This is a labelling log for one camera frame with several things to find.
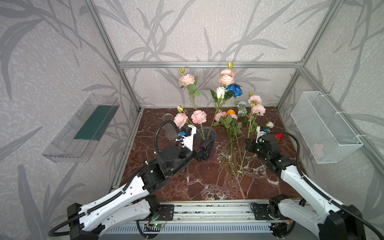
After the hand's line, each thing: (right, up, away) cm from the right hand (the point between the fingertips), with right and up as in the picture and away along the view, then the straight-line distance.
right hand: (244, 135), depth 83 cm
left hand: (-21, +3, -22) cm, 31 cm away
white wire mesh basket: (+30, +2, -20) cm, 36 cm away
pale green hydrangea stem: (+7, +16, +29) cm, 34 cm away
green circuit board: (-45, -42, -12) cm, 63 cm away
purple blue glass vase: (-23, -4, +1) cm, 23 cm away
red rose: (+28, -2, +17) cm, 33 cm away
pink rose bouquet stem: (-4, +9, +22) cm, 24 cm away
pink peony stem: (-26, +10, -11) cm, 30 cm away
